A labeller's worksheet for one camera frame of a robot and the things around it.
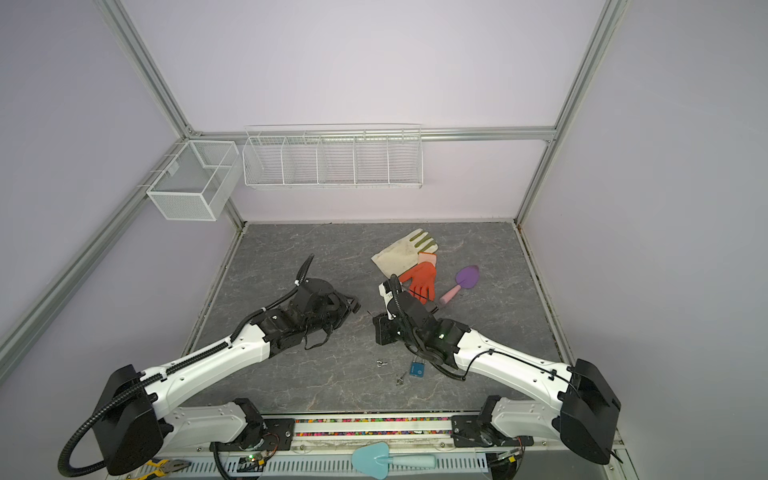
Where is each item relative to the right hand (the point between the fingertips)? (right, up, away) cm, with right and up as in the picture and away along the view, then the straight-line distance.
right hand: (373, 323), depth 76 cm
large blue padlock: (+12, -15, +7) cm, 20 cm away
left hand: (-4, +4, +3) cm, 6 cm away
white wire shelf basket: (-17, +52, +29) cm, 62 cm away
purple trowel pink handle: (+31, +10, +29) cm, 44 cm away
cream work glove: (+9, +17, +32) cm, 37 cm away
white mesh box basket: (-62, +41, +24) cm, 78 cm away
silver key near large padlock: (+7, -17, +6) cm, 20 cm away
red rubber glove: (+15, +10, +27) cm, 33 cm away
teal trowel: (+1, -31, -6) cm, 32 cm away
